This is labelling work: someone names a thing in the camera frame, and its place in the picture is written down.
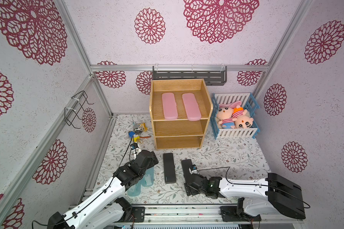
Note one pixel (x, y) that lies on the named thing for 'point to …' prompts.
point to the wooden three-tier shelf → (178, 134)
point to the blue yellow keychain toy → (136, 138)
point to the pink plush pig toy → (224, 113)
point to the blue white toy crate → (249, 102)
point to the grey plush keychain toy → (142, 127)
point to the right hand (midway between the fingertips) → (193, 185)
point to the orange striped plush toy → (241, 120)
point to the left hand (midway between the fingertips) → (149, 157)
